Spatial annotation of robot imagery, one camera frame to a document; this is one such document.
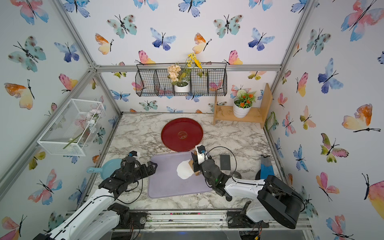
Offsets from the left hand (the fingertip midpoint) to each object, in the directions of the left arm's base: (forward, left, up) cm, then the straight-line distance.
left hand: (153, 165), depth 84 cm
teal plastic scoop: (+3, +31, -9) cm, 32 cm away
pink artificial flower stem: (+19, +27, +23) cm, 40 cm away
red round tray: (+27, -14, -8) cm, 32 cm away
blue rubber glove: (+1, -66, -7) cm, 66 cm away
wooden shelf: (+41, -47, -1) cm, 62 cm away
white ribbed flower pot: (+36, -54, +5) cm, 65 cm away
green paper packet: (+35, -79, -4) cm, 87 cm away
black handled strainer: (+3, -42, -7) cm, 42 cm away
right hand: (+4, -23, +7) cm, 25 cm away
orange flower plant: (+38, -56, +14) cm, 69 cm away
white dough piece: (+1, -17, -8) cm, 18 cm away
